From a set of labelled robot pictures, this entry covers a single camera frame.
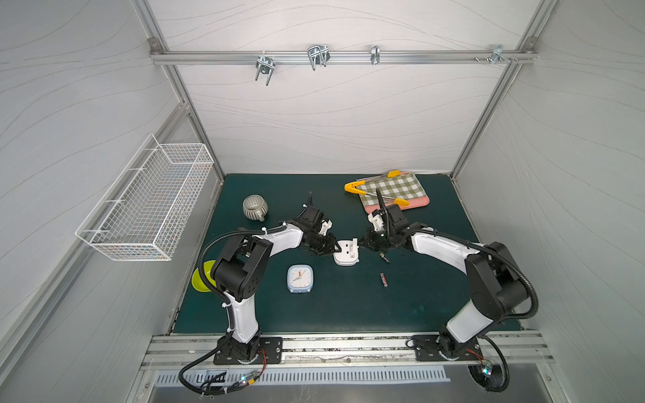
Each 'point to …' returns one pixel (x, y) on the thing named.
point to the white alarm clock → (348, 255)
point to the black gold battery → (385, 258)
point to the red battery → (384, 280)
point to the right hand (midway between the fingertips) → (358, 241)
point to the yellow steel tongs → (352, 187)
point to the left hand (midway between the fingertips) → (340, 252)
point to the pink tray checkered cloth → (406, 191)
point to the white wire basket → (147, 208)
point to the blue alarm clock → (300, 278)
